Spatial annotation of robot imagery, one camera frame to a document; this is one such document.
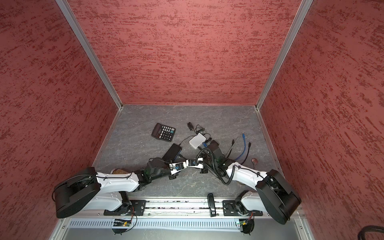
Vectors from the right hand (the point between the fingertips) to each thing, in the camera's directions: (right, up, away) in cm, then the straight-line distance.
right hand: (190, 164), depth 82 cm
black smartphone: (-12, +3, +10) cm, 16 cm away
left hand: (-3, 0, 0) cm, 3 cm away
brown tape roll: (-40, -4, 0) cm, 40 cm away
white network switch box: (+4, +11, +16) cm, 20 cm away
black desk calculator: (-20, +16, +20) cm, 33 cm away
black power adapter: (-1, +21, +25) cm, 32 cm away
